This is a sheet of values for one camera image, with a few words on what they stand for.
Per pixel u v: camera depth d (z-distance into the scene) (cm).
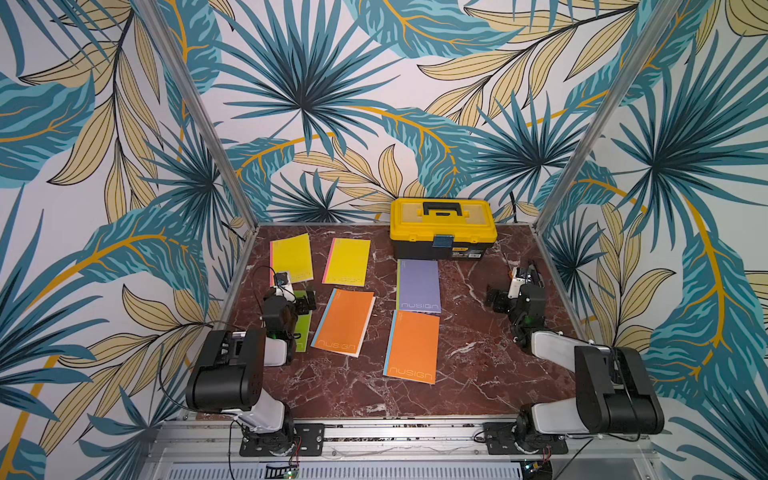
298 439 72
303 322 91
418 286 102
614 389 44
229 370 46
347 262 109
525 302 71
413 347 90
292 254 111
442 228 98
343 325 97
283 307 72
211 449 74
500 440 73
